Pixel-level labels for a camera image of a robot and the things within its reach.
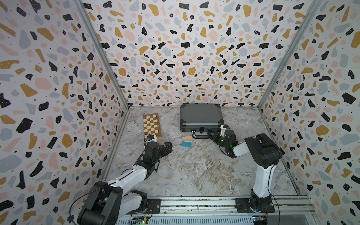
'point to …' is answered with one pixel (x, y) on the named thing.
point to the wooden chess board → (151, 126)
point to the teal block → (186, 144)
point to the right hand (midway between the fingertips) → (209, 134)
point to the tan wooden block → (187, 138)
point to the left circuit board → (140, 220)
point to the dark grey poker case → (200, 118)
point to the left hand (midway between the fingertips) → (168, 144)
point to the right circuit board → (260, 220)
